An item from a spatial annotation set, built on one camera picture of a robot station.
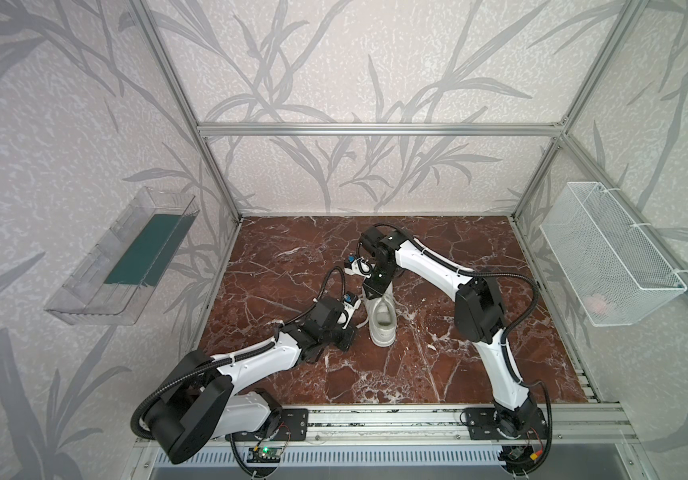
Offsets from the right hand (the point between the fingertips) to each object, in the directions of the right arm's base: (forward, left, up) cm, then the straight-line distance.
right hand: (371, 283), depth 92 cm
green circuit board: (-43, +27, -8) cm, 51 cm away
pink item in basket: (-14, -55, +14) cm, 59 cm away
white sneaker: (-9, -3, -3) cm, 10 cm away
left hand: (-12, +4, -2) cm, 12 cm away
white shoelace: (-12, +2, -4) cm, 12 cm away
